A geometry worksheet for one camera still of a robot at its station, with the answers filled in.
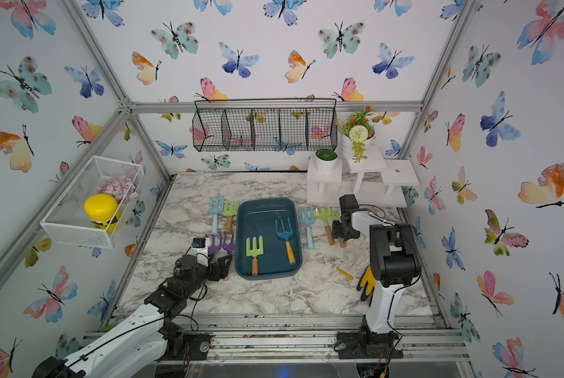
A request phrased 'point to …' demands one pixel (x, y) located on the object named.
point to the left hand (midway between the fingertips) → (225, 254)
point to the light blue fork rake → (216, 207)
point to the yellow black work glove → (369, 282)
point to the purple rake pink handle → (228, 247)
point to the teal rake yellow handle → (286, 235)
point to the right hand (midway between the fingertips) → (345, 230)
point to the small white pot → (325, 160)
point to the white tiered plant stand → (372, 179)
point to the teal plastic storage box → (256, 217)
